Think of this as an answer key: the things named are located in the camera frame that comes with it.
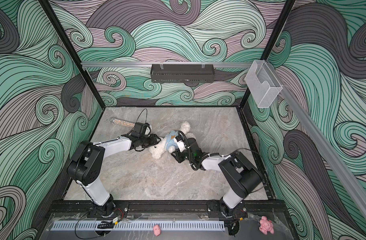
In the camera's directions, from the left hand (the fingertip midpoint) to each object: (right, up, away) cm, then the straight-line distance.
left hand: (159, 140), depth 94 cm
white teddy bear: (0, -5, -5) cm, 7 cm away
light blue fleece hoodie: (+7, +1, -4) cm, 8 cm away
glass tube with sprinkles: (-35, +12, +13) cm, 39 cm away
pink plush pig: (+52, -34, -29) cm, 69 cm away
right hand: (+9, -7, -5) cm, 13 cm away
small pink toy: (+3, -37, -28) cm, 46 cm away
